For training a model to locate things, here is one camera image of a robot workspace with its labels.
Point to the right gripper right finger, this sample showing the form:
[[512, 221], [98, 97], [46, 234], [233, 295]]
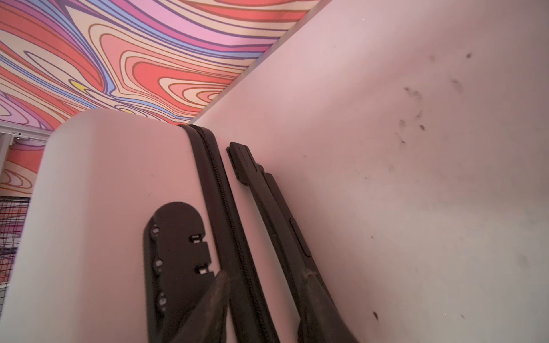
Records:
[[319, 319]]

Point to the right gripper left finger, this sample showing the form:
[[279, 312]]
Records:
[[208, 320]]

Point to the black wire basket on back wall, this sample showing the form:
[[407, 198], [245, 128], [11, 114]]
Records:
[[13, 214]]

